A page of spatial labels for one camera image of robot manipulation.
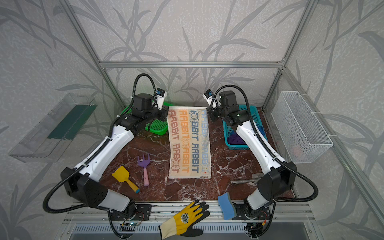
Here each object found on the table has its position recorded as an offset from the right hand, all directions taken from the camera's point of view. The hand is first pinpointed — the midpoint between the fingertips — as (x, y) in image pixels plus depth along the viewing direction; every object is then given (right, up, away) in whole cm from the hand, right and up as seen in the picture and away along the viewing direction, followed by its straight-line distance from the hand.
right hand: (210, 102), depth 78 cm
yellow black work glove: (-13, -58, -9) cm, 60 cm away
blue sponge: (+9, -53, -6) cm, 55 cm away
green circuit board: (-38, -59, -7) cm, 71 cm away
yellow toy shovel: (-51, -41, +8) cm, 66 cm away
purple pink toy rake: (-40, -36, +13) cm, 55 cm away
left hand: (-21, 0, -2) cm, 22 cm away
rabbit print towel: (-12, -17, +9) cm, 22 cm away
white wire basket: (+38, -17, -17) cm, 45 cm away
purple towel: (+18, -21, +18) cm, 33 cm away
